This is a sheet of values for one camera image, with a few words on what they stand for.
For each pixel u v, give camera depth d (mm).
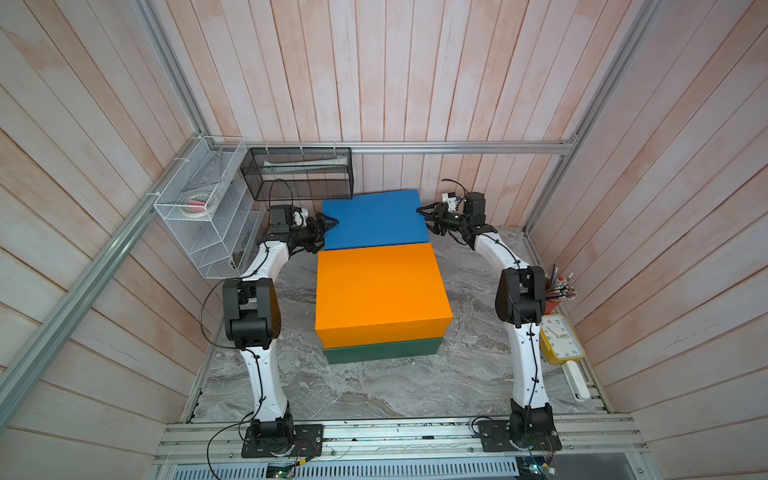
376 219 955
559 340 880
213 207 730
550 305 889
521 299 647
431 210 928
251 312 568
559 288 820
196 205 741
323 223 876
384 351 877
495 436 730
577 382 798
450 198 977
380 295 746
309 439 730
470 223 858
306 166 893
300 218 846
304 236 877
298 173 882
